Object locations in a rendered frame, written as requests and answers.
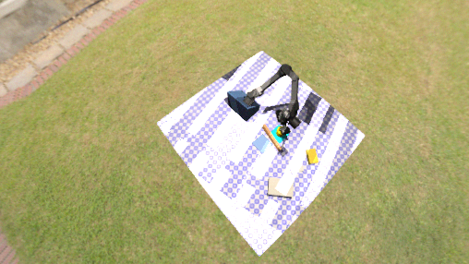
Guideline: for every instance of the yellow rectangular block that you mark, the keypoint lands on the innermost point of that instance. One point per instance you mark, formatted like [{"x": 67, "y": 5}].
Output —
[{"x": 311, "y": 156}]

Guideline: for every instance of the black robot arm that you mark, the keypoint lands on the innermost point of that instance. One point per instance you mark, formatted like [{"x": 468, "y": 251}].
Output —
[{"x": 291, "y": 113}]

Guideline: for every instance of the brown wooden bar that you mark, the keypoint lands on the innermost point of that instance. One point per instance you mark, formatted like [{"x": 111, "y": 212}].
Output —
[{"x": 272, "y": 138}]

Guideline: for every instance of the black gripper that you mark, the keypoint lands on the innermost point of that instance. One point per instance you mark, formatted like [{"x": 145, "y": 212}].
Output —
[{"x": 285, "y": 129}]

